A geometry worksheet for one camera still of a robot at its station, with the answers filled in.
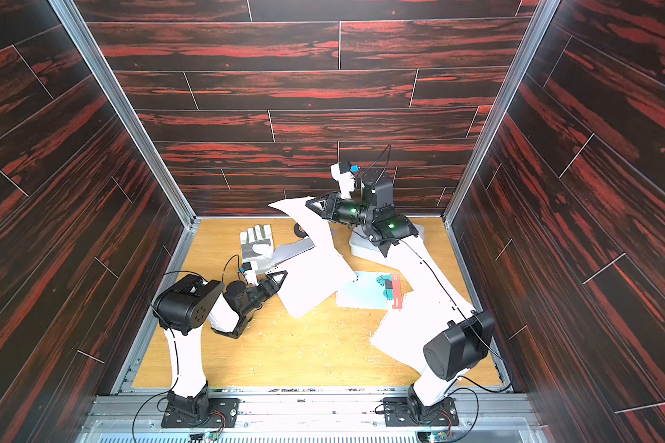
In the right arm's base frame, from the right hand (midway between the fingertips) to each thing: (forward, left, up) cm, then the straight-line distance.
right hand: (312, 199), depth 69 cm
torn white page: (-2, 0, -32) cm, 32 cm away
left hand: (-2, +12, -36) cm, 38 cm away
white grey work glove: (+17, +27, -39) cm, 51 cm away
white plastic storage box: (+13, -14, -32) cm, 37 cm away
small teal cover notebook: (-2, -19, -41) cm, 45 cm away
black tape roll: (+24, +11, -39) cm, 47 cm away
